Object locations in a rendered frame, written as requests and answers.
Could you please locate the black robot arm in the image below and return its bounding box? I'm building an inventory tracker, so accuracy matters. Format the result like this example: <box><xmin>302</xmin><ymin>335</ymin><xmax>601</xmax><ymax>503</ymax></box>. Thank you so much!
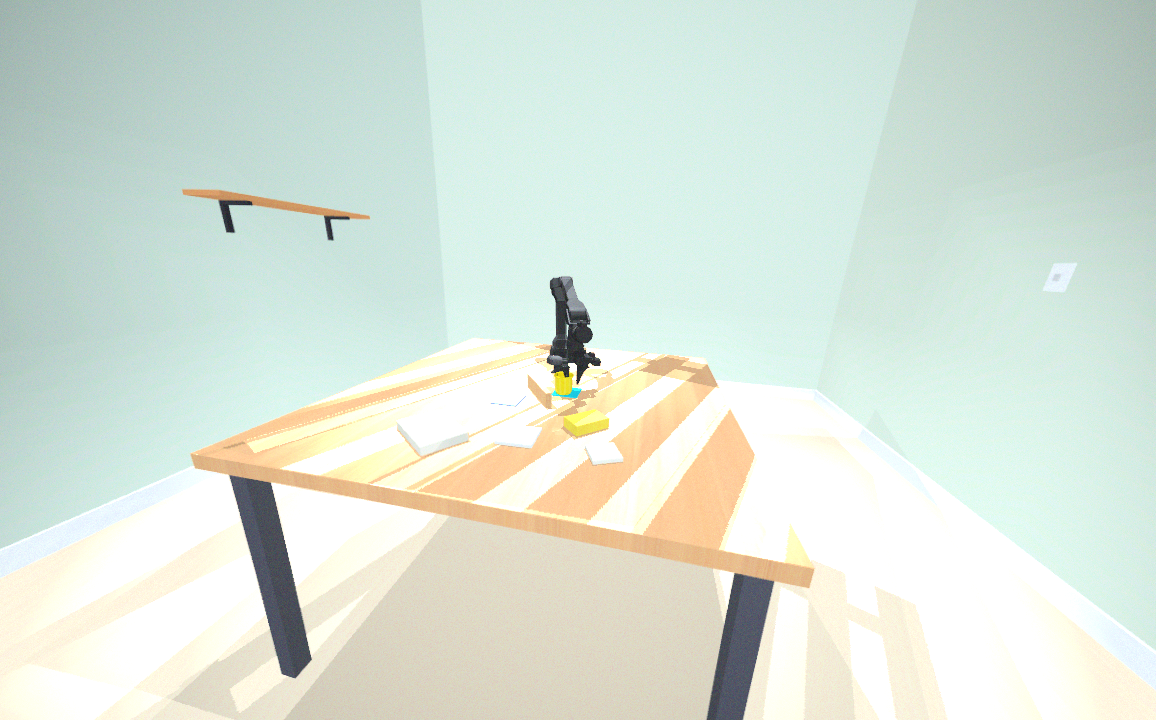
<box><xmin>549</xmin><ymin>276</ymin><xmax>595</xmax><ymax>366</ymax></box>

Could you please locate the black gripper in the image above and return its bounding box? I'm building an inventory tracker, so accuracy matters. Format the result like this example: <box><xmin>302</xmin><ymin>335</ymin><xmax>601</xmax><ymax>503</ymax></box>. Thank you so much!
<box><xmin>547</xmin><ymin>341</ymin><xmax>601</xmax><ymax>385</ymax></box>

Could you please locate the yellow rectangular block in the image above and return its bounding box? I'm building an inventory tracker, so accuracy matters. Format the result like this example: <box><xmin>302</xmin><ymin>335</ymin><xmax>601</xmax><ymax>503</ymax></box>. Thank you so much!
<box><xmin>564</xmin><ymin>409</ymin><xmax>609</xmax><ymax>436</ymax></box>

